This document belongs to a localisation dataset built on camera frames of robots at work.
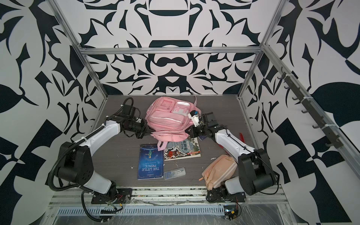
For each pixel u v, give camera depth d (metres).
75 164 0.44
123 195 0.73
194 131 0.76
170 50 0.93
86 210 0.69
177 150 0.89
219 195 0.75
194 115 0.78
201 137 0.96
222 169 0.81
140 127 0.76
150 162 0.85
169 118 0.89
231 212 0.71
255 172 0.43
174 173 0.81
